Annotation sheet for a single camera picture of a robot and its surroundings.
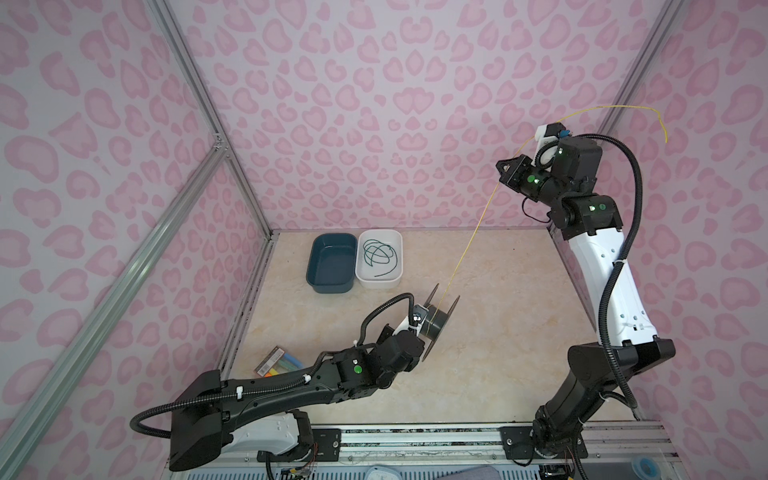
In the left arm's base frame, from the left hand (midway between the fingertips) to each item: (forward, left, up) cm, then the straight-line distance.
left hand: (417, 327), depth 74 cm
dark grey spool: (+1, -5, +1) cm, 5 cm away
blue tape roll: (-29, -53, -17) cm, 62 cm away
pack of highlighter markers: (-2, +39, -17) cm, 43 cm away
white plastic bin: (+30, +16, -18) cm, 38 cm away
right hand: (+25, -19, +31) cm, 44 cm away
